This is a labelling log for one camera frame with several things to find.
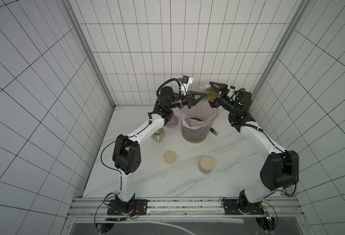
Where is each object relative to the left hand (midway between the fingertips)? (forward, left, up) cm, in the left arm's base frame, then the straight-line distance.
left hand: (205, 97), depth 69 cm
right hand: (+8, -3, +1) cm, 9 cm away
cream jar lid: (-13, +18, -39) cm, 45 cm away
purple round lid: (+13, +16, -37) cm, 42 cm away
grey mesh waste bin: (-2, +1, -31) cm, 31 cm away
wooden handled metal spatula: (+3, -12, -34) cm, 36 cm away
